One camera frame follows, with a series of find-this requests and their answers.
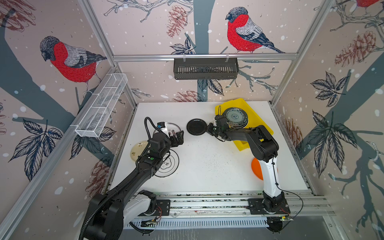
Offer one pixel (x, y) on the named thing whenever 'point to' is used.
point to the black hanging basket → (206, 69)
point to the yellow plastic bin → (253, 119)
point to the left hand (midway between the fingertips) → (176, 132)
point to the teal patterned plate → (236, 117)
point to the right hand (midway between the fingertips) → (204, 129)
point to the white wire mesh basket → (101, 103)
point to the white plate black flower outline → (170, 163)
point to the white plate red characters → (171, 126)
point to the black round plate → (196, 126)
